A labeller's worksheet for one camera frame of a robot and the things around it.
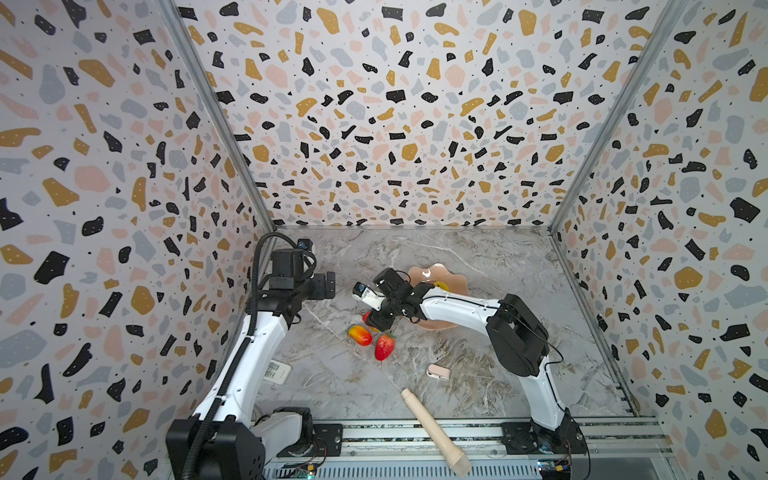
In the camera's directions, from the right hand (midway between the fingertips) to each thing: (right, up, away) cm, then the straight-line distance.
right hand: (366, 308), depth 90 cm
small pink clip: (+21, -17, -6) cm, 27 cm away
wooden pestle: (+24, -31, -22) cm, 45 cm away
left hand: (-12, +11, -10) cm, 20 cm away
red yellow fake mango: (-2, -8, -1) cm, 8 cm away
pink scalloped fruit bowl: (+21, +9, +14) cm, 27 cm away
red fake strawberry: (+6, -11, -4) cm, 13 cm away
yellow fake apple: (+24, +6, +8) cm, 26 cm away
